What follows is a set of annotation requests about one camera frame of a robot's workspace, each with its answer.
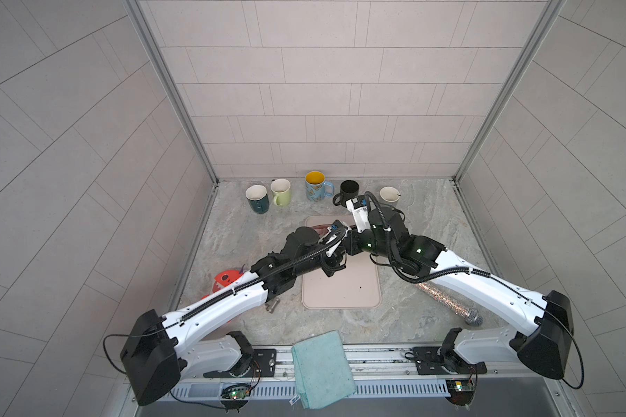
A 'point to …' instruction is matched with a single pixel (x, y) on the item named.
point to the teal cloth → (322, 370)
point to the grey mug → (389, 194)
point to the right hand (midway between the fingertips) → (334, 235)
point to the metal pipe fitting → (270, 306)
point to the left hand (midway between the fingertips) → (354, 246)
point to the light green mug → (282, 187)
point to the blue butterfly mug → (316, 191)
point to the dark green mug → (259, 200)
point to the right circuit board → (462, 391)
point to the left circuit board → (236, 392)
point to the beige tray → (356, 287)
